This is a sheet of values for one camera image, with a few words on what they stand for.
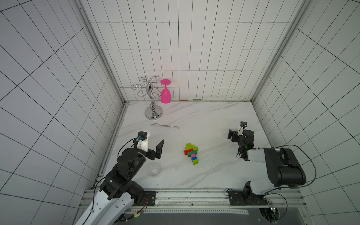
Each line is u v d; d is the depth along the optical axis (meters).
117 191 0.47
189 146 0.90
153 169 0.81
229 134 0.87
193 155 0.87
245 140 0.73
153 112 1.11
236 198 0.73
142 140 0.55
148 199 0.72
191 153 0.88
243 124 0.83
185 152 0.88
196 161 0.85
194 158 0.85
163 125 1.04
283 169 0.46
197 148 0.90
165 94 1.00
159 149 0.59
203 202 0.73
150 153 0.59
